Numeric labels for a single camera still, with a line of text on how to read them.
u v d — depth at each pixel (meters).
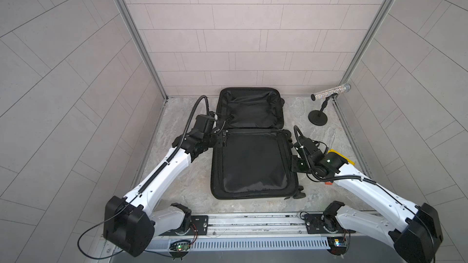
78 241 0.36
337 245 0.68
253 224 0.72
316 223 0.72
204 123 0.58
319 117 1.05
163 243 0.69
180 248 0.65
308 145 0.60
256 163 0.79
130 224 0.60
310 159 0.58
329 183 0.54
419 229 0.37
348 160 0.89
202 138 0.58
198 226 0.71
